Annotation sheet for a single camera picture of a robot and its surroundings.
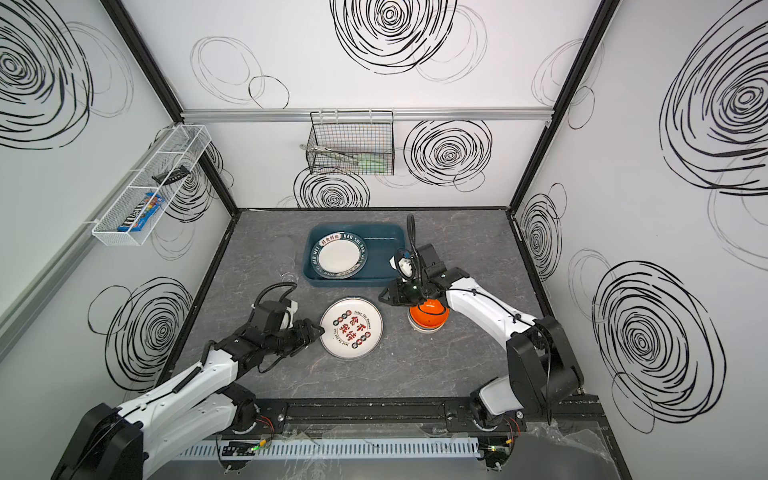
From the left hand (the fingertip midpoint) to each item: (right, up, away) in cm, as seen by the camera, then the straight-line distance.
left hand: (323, 334), depth 83 cm
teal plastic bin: (+16, +26, +28) cm, 42 cm away
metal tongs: (+7, +51, +3) cm, 52 cm away
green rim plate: (+1, +21, +19) cm, 28 cm away
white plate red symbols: (+8, 0, +6) cm, 10 cm away
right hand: (+16, +10, -2) cm, 19 cm away
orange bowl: (+28, +9, -12) cm, 32 cm away
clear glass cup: (-15, +14, +16) cm, 26 cm away
